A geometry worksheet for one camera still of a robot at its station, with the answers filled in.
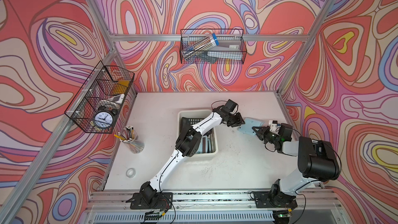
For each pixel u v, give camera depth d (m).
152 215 0.73
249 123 0.95
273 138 0.80
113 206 0.73
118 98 0.73
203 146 0.84
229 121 0.88
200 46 0.79
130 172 0.82
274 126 0.88
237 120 0.89
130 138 0.78
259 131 0.88
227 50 0.88
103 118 0.68
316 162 0.46
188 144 0.66
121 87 0.78
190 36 0.88
